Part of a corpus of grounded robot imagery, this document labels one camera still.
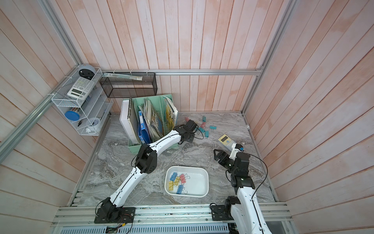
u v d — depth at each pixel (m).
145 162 0.66
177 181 0.84
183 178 0.84
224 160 0.72
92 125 0.84
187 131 0.82
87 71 0.81
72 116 0.78
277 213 0.75
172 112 0.88
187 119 1.15
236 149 0.74
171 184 0.82
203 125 1.08
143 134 0.92
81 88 0.77
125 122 0.82
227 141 1.01
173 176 0.85
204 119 1.15
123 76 0.92
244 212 0.50
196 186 0.81
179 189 0.81
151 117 0.88
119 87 1.06
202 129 1.09
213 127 1.09
